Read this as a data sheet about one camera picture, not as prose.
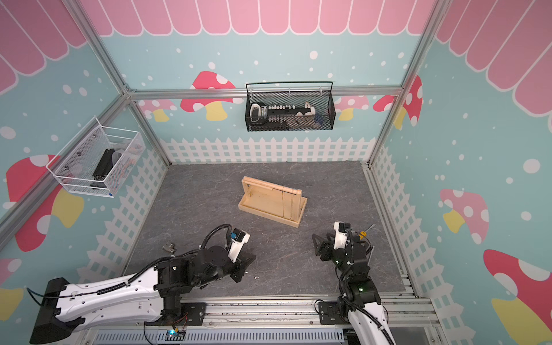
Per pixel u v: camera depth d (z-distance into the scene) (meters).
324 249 0.70
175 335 0.73
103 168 0.70
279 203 1.05
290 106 0.91
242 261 0.62
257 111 0.90
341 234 0.70
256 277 0.83
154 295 0.49
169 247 0.89
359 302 0.56
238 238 0.61
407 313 0.76
